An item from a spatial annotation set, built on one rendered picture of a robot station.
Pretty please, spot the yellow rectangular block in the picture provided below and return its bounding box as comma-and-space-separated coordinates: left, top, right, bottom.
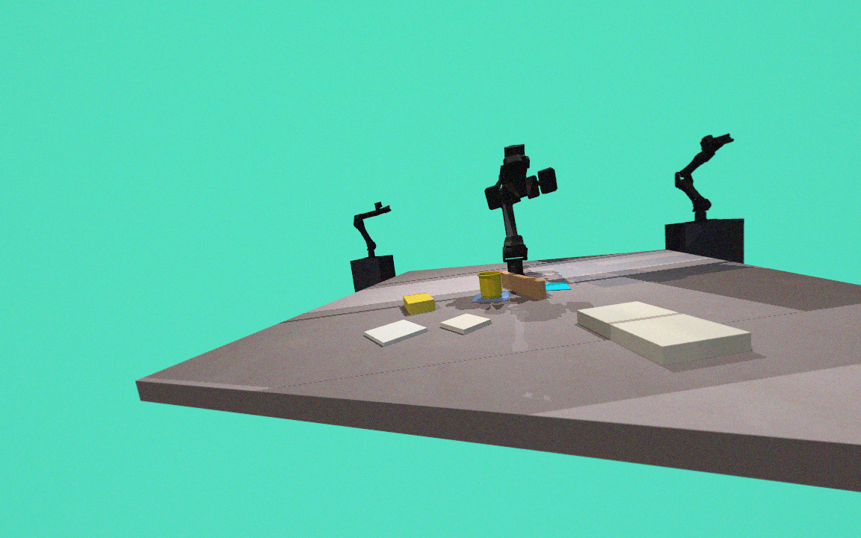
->
403, 292, 436, 315

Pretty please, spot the cream flat rectangular block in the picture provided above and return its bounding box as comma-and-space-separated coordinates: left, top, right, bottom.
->
577, 301, 751, 365

